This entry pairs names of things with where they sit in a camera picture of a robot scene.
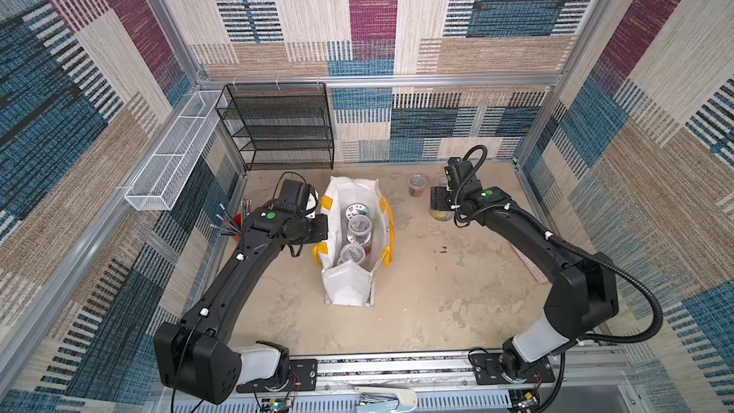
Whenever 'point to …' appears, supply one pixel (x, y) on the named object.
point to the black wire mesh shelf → (280, 125)
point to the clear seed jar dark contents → (359, 228)
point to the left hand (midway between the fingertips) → (326, 229)
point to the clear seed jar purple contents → (352, 251)
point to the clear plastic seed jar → (417, 184)
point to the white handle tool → (406, 396)
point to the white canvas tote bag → (352, 285)
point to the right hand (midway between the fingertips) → (449, 199)
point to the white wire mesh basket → (160, 180)
